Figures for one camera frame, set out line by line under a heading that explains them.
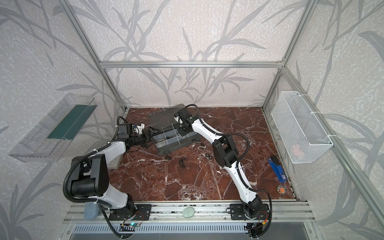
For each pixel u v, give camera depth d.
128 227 0.72
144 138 0.81
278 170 0.85
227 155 0.61
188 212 0.72
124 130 0.74
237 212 0.73
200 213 0.75
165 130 1.05
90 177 0.45
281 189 0.81
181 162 0.91
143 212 0.73
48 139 0.64
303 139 0.61
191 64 0.97
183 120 0.77
